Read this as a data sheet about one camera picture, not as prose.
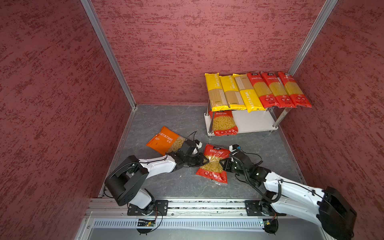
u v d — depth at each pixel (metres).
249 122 1.02
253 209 0.74
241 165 0.61
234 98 0.75
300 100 0.74
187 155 0.71
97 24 0.76
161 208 0.74
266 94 0.75
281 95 0.76
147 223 0.71
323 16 0.74
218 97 0.74
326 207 0.42
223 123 0.97
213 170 0.78
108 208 0.76
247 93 0.77
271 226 0.71
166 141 0.95
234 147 0.77
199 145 0.82
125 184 0.44
